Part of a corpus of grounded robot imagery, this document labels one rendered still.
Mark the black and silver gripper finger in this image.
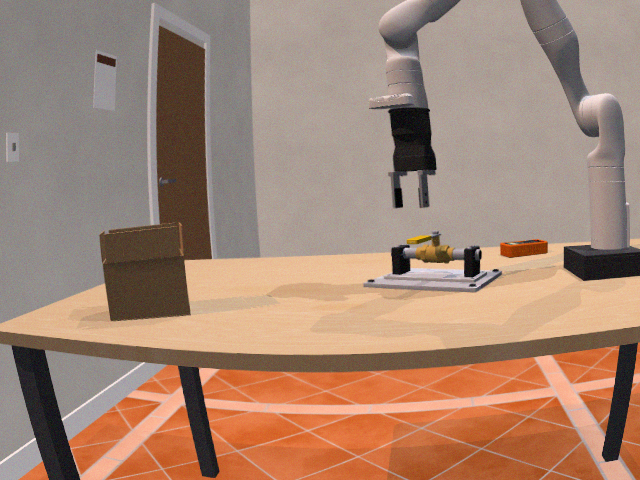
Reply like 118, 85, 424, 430
417, 170, 436, 208
388, 172, 407, 208

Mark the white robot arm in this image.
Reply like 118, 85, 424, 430
379, 0, 630, 250

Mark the brown cardboard box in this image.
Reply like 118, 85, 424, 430
99, 223, 191, 321

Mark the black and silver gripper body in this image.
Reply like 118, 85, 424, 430
368, 83, 437, 172

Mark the orange rectangular block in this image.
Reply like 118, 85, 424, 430
500, 239, 548, 258

